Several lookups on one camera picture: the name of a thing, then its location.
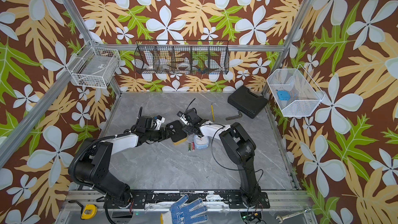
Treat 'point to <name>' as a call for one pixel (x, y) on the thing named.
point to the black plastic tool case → (247, 102)
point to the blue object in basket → (283, 95)
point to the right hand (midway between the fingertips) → (189, 121)
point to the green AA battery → (189, 146)
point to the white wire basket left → (96, 67)
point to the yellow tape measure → (89, 211)
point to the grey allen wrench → (239, 115)
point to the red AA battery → (193, 145)
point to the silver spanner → (281, 218)
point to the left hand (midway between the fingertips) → (173, 133)
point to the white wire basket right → (296, 93)
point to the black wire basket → (182, 56)
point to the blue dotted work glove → (184, 214)
